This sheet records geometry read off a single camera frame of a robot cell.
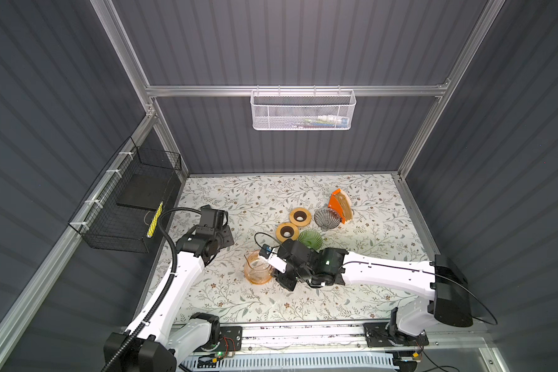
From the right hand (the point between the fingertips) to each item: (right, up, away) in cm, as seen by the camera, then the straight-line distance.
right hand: (274, 273), depth 74 cm
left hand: (-19, +11, +6) cm, 23 cm away
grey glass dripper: (+22, +15, +25) cm, 37 cm away
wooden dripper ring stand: (+4, +10, +25) cm, 27 cm away
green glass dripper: (+15, +8, +18) cm, 25 cm away
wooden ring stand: (+10, +16, +30) cm, 36 cm away
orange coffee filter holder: (+27, +23, +24) cm, 43 cm away
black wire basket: (-47, +20, -2) cm, 51 cm away
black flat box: (-42, +27, +2) cm, 50 cm away
